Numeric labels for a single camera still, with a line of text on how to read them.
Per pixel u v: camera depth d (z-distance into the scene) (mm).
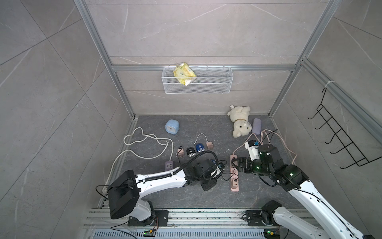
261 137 1046
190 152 951
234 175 847
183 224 730
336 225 395
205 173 597
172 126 1024
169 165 897
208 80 1007
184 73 873
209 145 1007
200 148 977
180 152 958
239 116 1085
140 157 950
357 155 595
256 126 1105
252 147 636
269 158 513
